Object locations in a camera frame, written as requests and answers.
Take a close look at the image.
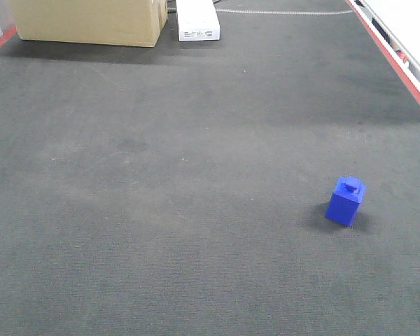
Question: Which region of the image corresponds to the small blue plastic box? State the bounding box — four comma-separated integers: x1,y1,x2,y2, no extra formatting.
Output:
324,176,368,228

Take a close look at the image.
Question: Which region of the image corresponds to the dark grey belt conveyor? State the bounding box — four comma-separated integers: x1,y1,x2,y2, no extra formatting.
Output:
0,0,420,336

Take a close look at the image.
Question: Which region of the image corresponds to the white carton box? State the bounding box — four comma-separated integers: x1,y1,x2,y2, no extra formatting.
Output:
176,0,222,42

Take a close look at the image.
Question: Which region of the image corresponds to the brown cardboard box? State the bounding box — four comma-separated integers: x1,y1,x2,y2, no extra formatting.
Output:
8,0,169,48

